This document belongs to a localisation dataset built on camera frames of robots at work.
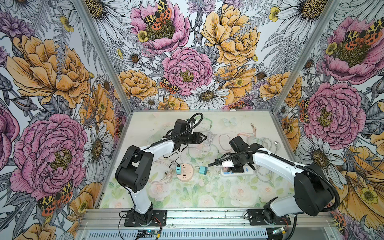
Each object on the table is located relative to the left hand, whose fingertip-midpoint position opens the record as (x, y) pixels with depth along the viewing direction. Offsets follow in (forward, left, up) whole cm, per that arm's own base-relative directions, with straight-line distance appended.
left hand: (204, 141), depth 90 cm
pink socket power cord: (-17, +20, -9) cm, 28 cm away
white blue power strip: (-16, -13, -7) cm, 21 cm away
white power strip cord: (+3, -49, -10) cm, 50 cm away
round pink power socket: (-15, +10, -10) cm, 20 cm away
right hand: (-14, -16, -7) cm, 22 cm away
